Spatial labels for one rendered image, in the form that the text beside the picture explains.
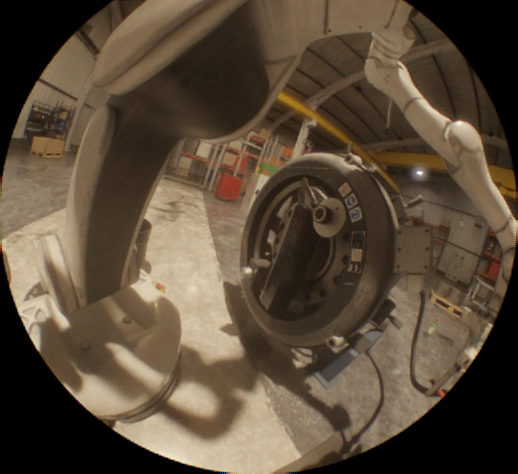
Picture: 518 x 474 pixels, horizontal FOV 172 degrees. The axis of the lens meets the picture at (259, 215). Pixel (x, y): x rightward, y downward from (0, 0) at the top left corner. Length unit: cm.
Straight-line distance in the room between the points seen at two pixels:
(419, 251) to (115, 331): 77
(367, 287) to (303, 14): 51
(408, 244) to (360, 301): 17
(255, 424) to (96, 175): 84
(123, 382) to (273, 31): 63
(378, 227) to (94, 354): 75
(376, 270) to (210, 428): 74
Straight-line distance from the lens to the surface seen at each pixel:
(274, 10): 25
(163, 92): 16
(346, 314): 46
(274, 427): 84
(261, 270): 62
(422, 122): 44
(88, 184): 22
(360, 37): 862
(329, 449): 93
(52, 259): 36
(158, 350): 48
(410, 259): 43
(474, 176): 42
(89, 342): 56
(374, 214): 44
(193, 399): 80
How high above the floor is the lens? 76
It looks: 8 degrees down
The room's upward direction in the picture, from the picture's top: 19 degrees clockwise
